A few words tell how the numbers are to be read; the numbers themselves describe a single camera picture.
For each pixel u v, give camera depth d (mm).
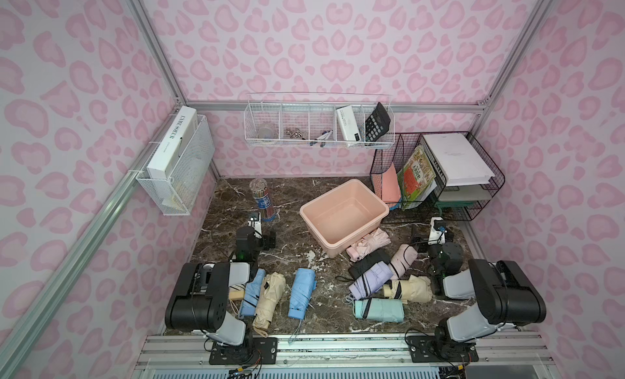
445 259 702
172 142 701
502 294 452
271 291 779
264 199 936
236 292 833
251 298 811
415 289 801
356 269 869
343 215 1031
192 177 862
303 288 821
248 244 719
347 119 905
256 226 830
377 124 920
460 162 943
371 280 825
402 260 902
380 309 782
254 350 718
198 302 445
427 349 730
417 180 1003
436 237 768
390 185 1130
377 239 927
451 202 947
